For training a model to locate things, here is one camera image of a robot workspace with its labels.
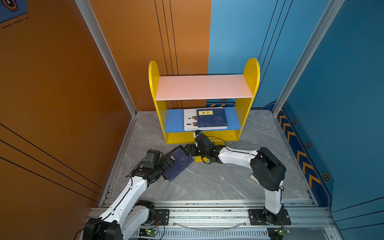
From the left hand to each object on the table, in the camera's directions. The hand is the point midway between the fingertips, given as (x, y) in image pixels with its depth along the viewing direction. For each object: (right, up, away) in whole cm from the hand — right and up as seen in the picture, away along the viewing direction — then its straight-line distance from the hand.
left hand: (169, 163), depth 85 cm
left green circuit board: (-8, -30, -14) cm, 34 cm away
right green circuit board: (+56, -28, -16) cm, 65 cm away
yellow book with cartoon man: (+17, +3, -5) cm, 18 cm away
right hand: (+10, +7, +5) cm, 13 cm away
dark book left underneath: (+6, -1, +6) cm, 9 cm away
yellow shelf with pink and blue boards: (+31, +38, +35) cm, 60 cm away
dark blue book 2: (+25, +27, +8) cm, 37 cm away
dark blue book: (+19, +22, +4) cm, 29 cm away
